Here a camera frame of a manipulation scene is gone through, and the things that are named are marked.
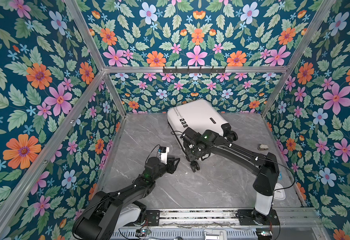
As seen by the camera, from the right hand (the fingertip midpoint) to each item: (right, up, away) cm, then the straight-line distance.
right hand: (191, 153), depth 80 cm
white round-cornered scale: (+47, -22, -1) cm, 52 cm away
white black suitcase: (+6, +22, +11) cm, 25 cm away
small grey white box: (+48, +1, +17) cm, 51 cm away
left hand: (-7, -2, +2) cm, 7 cm away
